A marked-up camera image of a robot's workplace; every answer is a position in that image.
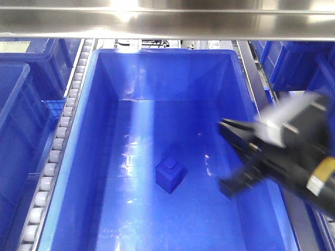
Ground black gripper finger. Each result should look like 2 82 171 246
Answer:
217 118 258 158
219 169 264 200

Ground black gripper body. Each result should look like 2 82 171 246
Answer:
247 104 328 184

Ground small blue plastic box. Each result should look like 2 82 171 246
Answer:
155 155 188 195

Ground large blue plastic bin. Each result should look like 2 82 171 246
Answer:
36 48 302 251

